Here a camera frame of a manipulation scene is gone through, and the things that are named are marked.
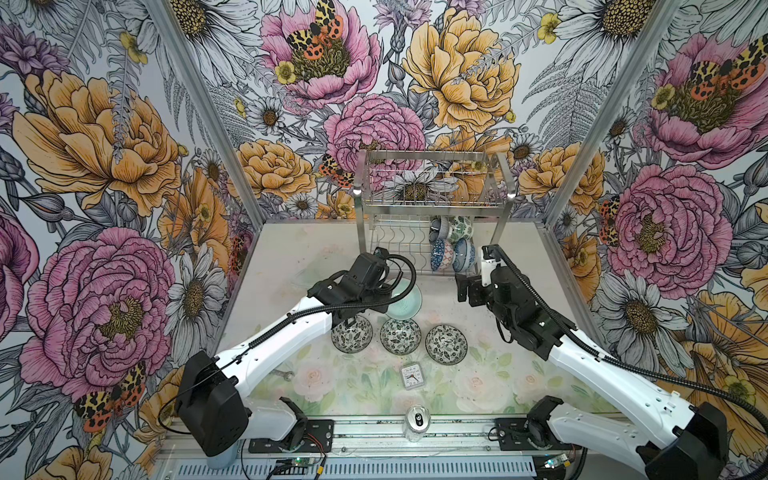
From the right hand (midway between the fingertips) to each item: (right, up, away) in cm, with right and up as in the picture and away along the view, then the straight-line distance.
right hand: (474, 281), depth 78 cm
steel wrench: (-50, -27, +6) cm, 57 cm away
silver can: (-16, -28, -14) cm, 35 cm away
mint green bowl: (-17, -7, +4) cm, 19 cm away
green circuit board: (+17, -42, -7) cm, 46 cm away
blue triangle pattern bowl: (-5, +6, +29) cm, 31 cm away
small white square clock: (-16, -26, +4) cm, 31 cm away
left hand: (-24, -5, +2) cm, 25 cm away
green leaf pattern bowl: (+4, +16, +33) cm, 37 cm away
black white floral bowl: (-33, -18, +12) cm, 39 cm away
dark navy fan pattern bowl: (-5, +15, +27) cm, 32 cm away
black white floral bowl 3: (-5, -20, +11) cm, 23 cm away
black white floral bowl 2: (-19, -18, +12) cm, 28 cm away
